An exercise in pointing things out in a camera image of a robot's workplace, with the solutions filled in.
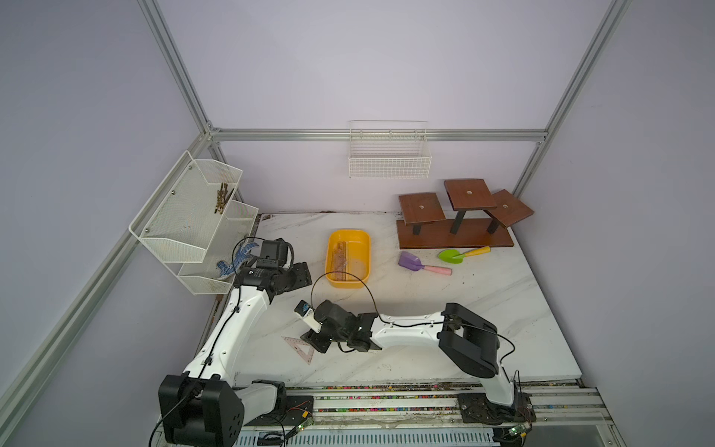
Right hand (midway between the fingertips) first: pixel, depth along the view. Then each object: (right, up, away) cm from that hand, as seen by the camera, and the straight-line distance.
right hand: (312, 329), depth 83 cm
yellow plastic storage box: (+14, +20, +22) cm, 33 cm away
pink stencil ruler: (+6, +21, +24) cm, 33 cm away
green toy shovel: (+51, +21, +25) cm, 61 cm away
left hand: (-3, +15, -1) cm, 15 cm away
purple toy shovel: (+35, +18, +22) cm, 45 cm away
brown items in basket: (-26, +40, -1) cm, 48 cm away
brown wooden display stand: (+55, +36, +19) cm, 68 cm away
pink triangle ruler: (-6, -5, +3) cm, 9 cm away
